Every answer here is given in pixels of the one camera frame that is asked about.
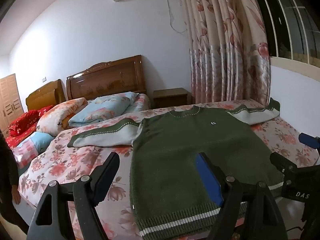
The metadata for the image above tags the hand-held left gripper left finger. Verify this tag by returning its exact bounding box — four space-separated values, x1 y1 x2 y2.
26 152 120 240

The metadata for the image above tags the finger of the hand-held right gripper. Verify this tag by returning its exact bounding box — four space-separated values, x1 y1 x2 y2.
269 151 300 180
299 132 320 167

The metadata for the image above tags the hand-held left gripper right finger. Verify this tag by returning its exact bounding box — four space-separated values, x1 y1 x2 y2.
195 152 289 240

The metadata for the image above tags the green and white knit sweater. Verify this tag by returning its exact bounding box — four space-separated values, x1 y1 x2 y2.
67 97 285 238

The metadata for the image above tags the pink floral bed sheet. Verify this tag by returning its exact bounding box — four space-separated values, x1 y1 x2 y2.
17 99 320 240

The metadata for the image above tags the light blue floral pillow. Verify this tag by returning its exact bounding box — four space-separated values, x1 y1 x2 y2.
68 92 139 127

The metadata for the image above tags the orange floral quilt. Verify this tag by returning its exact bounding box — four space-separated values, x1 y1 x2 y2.
36 97 88 137

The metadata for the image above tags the wooden nightstand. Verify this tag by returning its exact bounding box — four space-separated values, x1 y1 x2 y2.
152 88 192 109

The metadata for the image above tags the person in dark clothing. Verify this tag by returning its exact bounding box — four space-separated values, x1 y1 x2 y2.
0 132 28 235

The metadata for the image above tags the red quilt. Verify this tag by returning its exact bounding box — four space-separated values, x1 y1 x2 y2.
5 105 54 148

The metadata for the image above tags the large carved wooden headboard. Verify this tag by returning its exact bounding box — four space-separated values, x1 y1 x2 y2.
66 54 147 100

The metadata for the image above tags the small wooden headboard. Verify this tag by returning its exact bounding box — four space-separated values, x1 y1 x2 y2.
26 79 66 111

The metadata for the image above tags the barred window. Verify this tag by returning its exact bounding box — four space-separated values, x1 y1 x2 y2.
250 0 320 64

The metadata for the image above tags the light wooden wardrobe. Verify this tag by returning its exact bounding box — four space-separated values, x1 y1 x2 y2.
0 73 25 132

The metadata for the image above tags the floral curtain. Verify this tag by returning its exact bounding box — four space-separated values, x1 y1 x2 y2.
175 0 272 107

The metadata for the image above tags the air conditioner cable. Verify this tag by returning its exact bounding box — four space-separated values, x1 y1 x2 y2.
165 0 188 33

